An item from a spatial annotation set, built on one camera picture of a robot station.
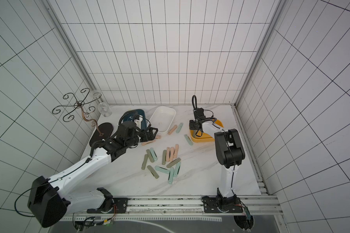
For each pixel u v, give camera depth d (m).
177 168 0.85
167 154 0.91
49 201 0.38
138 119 0.71
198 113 0.80
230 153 0.52
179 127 1.05
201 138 0.91
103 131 1.00
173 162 0.88
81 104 0.78
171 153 0.92
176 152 0.92
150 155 0.90
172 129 1.03
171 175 0.83
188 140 0.98
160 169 0.86
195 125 0.79
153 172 0.84
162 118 1.10
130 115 1.05
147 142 0.68
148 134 0.70
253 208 0.74
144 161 0.88
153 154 0.92
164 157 0.90
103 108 0.88
